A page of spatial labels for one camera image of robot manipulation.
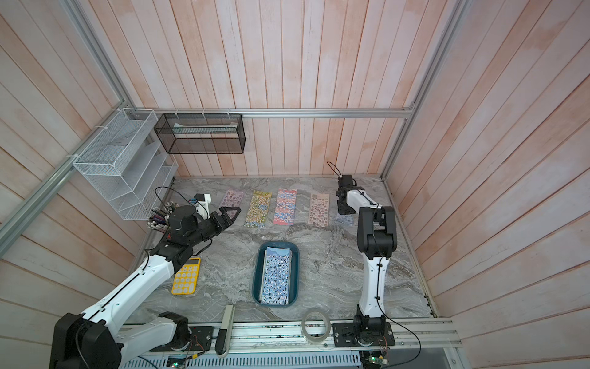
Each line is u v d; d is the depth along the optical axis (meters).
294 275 0.86
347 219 1.04
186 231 0.60
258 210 1.07
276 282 0.83
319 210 1.07
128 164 0.73
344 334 0.73
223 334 0.70
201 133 1.05
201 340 0.73
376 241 0.58
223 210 0.70
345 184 0.88
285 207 1.08
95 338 0.38
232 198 1.11
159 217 0.88
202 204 0.70
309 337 0.71
